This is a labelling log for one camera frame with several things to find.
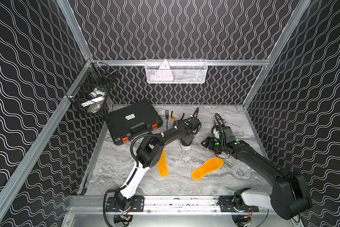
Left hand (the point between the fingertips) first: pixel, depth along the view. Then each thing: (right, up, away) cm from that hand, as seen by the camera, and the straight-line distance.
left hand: (185, 135), depth 97 cm
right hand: (+11, -4, -11) cm, 16 cm away
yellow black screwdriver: (-13, +12, +13) cm, 22 cm away
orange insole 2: (+15, -18, -8) cm, 25 cm away
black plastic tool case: (-40, +9, +4) cm, 41 cm away
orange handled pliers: (-7, +10, +13) cm, 18 cm away
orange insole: (-15, -19, -10) cm, 26 cm away
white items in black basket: (-49, +22, -22) cm, 58 cm away
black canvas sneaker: (0, -8, -5) cm, 9 cm away
